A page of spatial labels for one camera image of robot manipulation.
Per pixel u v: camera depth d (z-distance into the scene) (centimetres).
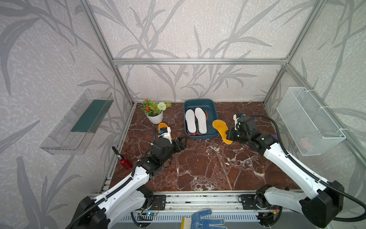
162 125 106
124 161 79
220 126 83
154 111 96
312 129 63
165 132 69
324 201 37
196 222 68
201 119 106
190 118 105
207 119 106
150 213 71
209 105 116
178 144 69
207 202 75
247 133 57
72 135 63
